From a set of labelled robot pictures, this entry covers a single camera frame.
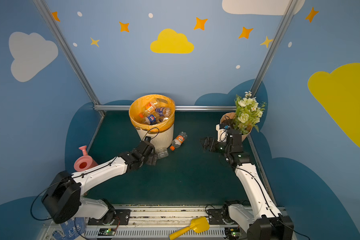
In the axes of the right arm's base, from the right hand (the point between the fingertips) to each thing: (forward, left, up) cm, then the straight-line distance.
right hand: (208, 139), depth 79 cm
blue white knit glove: (-42, +65, -20) cm, 80 cm away
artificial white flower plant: (+15, -23, +6) cm, 28 cm away
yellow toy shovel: (-37, +4, -21) cm, 43 cm away
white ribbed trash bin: (+4, +28, -10) cm, 29 cm away
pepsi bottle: (+19, +27, +1) cm, 33 cm away
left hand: (-4, +33, -13) cm, 35 cm away
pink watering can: (-12, +68, -11) cm, 70 cm away
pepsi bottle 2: (+16, +34, -4) cm, 38 cm away
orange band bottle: (+20, +35, +3) cm, 40 cm away
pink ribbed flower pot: (+26, -19, -8) cm, 33 cm away
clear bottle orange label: (+10, +17, -18) cm, 27 cm away
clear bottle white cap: (0, +27, -17) cm, 32 cm away
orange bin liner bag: (+21, +42, +3) cm, 47 cm away
